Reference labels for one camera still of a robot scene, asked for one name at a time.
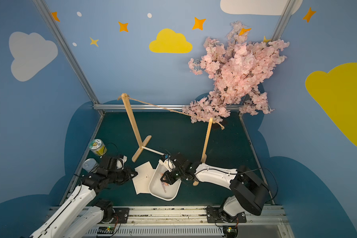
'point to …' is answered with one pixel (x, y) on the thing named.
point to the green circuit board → (106, 230)
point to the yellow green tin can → (97, 146)
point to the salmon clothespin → (164, 184)
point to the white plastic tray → (160, 189)
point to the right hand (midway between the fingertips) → (165, 176)
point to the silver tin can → (89, 165)
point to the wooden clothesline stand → (141, 145)
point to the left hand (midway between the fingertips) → (138, 171)
